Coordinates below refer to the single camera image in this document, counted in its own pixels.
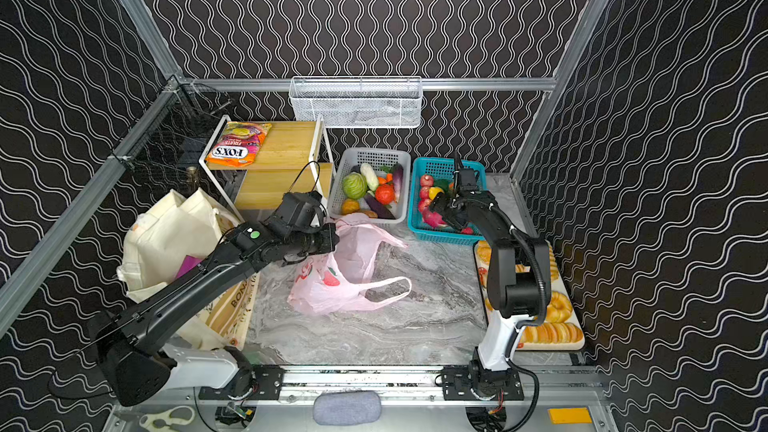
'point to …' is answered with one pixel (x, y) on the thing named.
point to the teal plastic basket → (440, 169)
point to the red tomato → (385, 194)
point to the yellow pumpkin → (349, 206)
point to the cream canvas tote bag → (168, 227)
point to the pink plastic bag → (338, 282)
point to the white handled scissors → (164, 421)
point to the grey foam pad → (346, 408)
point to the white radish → (370, 176)
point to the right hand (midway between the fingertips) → (441, 212)
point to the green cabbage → (354, 185)
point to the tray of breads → (559, 330)
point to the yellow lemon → (434, 191)
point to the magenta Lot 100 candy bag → (189, 262)
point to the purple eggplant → (379, 209)
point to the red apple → (427, 180)
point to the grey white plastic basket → (347, 158)
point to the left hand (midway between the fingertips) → (348, 239)
